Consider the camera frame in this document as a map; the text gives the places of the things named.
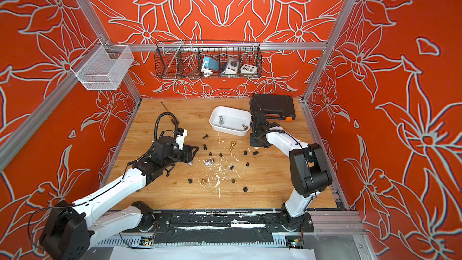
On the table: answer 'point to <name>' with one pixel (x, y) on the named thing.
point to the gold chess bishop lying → (233, 144)
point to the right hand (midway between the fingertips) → (253, 141)
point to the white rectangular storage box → (230, 120)
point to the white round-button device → (232, 66)
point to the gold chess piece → (245, 127)
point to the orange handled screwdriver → (165, 106)
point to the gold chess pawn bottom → (203, 182)
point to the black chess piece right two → (255, 152)
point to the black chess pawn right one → (245, 153)
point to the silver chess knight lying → (209, 162)
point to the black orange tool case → (277, 106)
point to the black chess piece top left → (206, 136)
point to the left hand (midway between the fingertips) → (195, 146)
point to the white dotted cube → (246, 68)
